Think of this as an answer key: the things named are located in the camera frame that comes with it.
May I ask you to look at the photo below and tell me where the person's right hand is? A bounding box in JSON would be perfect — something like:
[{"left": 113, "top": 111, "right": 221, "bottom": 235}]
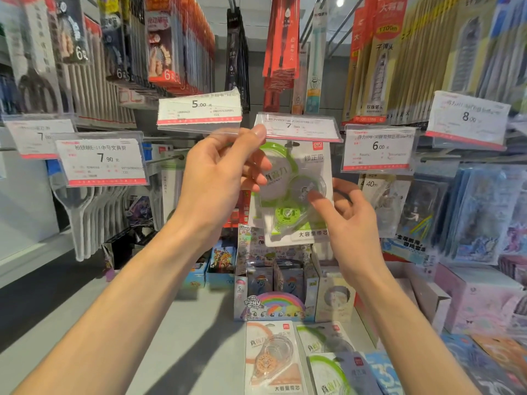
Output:
[{"left": 307, "top": 178, "right": 388, "bottom": 286}]

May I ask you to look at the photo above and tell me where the person's left hand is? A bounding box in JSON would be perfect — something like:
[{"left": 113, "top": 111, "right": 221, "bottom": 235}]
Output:
[{"left": 172, "top": 124, "right": 273, "bottom": 243}]

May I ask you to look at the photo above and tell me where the clear 40m correction tape pack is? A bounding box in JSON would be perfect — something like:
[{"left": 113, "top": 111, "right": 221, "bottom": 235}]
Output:
[{"left": 358, "top": 174, "right": 413, "bottom": 239}]

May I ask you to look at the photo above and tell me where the green correction tape pack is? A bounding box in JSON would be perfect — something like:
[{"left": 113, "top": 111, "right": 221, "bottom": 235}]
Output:
[{"left": 248, "top": 139, "right": 333, "bottom": 248}]

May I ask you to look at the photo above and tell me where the pile of assorted correction tapes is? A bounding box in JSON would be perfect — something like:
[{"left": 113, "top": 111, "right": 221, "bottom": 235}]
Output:
[{"left": 296, "top": 320, "right": 527, "bottom": 395}]

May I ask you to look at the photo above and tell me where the orange correction tape pack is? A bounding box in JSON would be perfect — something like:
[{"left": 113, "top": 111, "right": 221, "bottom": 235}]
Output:
[{"left": 245, "top": 320, "right": 307, "bottom": 395}]

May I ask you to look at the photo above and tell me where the person's right forearm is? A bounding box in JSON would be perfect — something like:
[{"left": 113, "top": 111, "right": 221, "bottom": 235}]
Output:
[{"left": 356, "top": 265, "right": 480, "bottom": 395}]

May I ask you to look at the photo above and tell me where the person's left forearm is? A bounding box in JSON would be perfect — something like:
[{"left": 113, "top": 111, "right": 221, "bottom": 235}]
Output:
[{"left": 12, "top": 213, "right": 215, "bottom": 395}]

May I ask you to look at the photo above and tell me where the red pen set pack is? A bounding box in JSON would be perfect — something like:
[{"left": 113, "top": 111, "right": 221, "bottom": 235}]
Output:
[{"left": 224, "top": 189, "right": 253, "bottom": 230}]

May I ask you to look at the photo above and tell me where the red carton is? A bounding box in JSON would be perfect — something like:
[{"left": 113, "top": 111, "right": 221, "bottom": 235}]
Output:
[{"left": 380, "top": 250, "right": 413, "bottom": 264}]

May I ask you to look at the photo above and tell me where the metal peg hook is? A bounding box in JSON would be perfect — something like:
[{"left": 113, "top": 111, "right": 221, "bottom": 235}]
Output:
[{"left": 146, "top": 154, "right": 186, "bottom": 165}]

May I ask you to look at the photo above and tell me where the beige box round window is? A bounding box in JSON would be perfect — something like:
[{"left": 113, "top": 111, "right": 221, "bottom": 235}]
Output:
[{"left": 315, "top": 267, "right": 358, "bottom": 324}]

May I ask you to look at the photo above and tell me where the dark blister pack blue card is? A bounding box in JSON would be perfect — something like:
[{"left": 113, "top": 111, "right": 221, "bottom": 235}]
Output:
[{"left": 383, "top": 178, "right": 450, "bottom": 264}]

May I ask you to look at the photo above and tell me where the colourful sticker pack display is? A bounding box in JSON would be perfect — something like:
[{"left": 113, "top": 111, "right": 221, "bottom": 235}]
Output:
[{"left": 237, "top": 224, "right": 315, "bottom": 264}]

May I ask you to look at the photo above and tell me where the blue card box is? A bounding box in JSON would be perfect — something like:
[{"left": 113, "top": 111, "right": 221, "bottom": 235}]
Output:
[
  {"left": 181, "top": 255, "right": 211, "bottom": 289},
  {"left": 205, "top": 238, "right": 238, "bottom": 291}
]

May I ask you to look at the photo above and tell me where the white price tag red stripe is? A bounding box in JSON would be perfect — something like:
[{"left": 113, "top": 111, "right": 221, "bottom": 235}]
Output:
[
  {"left": 253, "top": 112, "right": 343, "bottom": 143},
  {"left": 3, "top": 115, "right": 77, "bottom": 160},
  {"left": 156, "top": 88, "right": 244, "bottom": 134},
  {"left": 53, "top": 133, "right": 149, "bottom": 188},
  {"left": 424, "top": 91, "right": 512, "bottom": 152},
  {"left": 340, "top": 124, "right": 417, "bottom": 174}
]

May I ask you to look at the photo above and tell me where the rainbow print display box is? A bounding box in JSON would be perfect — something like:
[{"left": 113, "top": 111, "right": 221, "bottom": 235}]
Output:
[{"left": 233, "top": 261, "right": 321, "bottom": 322}]

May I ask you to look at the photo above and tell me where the purple black card box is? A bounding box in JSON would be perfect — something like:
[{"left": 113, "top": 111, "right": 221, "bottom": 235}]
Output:
[{"left": 102, "top": 225, "right": 158, "bottom": 281}]

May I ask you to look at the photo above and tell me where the row of clear scissors packs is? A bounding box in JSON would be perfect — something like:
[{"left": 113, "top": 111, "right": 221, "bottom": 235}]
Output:
[{"left": 49, "top": 184, "right": 133, "bottom": 262}]

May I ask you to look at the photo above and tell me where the row of black packs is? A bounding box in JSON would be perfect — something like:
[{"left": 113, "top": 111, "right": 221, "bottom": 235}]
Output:
[{"left": 224, "top": 8, "right": 251, "bottom": 114}]

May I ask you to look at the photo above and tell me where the row of blue character packs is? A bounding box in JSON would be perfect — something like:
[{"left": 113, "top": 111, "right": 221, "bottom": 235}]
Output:
[{"left": 444, "top": 166, "right": 527, "bottom": 266}]

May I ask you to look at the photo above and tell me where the row of grey white packs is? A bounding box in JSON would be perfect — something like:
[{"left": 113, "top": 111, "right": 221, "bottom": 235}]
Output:
[{"left": 61, "top": 16, "right": 137, "bottom": 129}]

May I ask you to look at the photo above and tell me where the row of red hanging packs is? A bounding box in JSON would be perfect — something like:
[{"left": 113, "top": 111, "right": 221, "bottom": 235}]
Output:
[{"left": 262, "top": 0, "right": 300, "bottom": 113}]

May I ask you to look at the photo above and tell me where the white teal pen pack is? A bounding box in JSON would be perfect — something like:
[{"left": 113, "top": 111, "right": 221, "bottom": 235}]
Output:
[{"left": 290, "top": 3, "right": 329, "bottom": 116}]

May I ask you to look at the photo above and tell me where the row of dark toy packs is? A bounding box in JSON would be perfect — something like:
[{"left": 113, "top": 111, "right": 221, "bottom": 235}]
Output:
[{"left": 97, "top": 0, "right": 145, "bottom": 86}]

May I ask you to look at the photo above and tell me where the white side shelving unit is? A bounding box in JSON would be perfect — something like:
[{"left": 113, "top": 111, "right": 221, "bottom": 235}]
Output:
[{"left": 0, "top": 36, "right": 76, "bottom": 289}]

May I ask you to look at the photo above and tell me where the row of orange refill packs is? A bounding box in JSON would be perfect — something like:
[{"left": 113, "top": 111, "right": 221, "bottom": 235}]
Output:
[{"left": 341, "top": 0, "right": 409, "bottom": 125}]

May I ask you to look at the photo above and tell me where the row of yellow refill packs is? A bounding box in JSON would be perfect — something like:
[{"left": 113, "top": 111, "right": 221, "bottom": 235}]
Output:
[{"left": 386, "top": 0, "right": 499, "bottom": 125}]

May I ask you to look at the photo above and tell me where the figure toy blister pack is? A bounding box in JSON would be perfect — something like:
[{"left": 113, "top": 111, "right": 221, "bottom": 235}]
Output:
[{"left": 53, "top": 0, "right": 90, "bottom": 65}]

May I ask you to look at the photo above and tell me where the large dark scissors pack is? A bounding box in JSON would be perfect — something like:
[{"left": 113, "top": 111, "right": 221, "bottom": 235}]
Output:
[{"left": 0, "top": 0, "right": 63, "bottom": 116}]

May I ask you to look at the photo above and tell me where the rack of blue pen packs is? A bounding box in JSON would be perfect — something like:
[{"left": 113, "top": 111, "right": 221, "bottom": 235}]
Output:
[{"left": 0, "top": 74, "right": 19, "bottom": 116}]

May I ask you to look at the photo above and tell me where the row of blue yellow packs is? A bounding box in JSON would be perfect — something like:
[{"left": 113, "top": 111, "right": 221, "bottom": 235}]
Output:
[{"left": 477, "top": 0, "right": 527, "bottom": 116}]

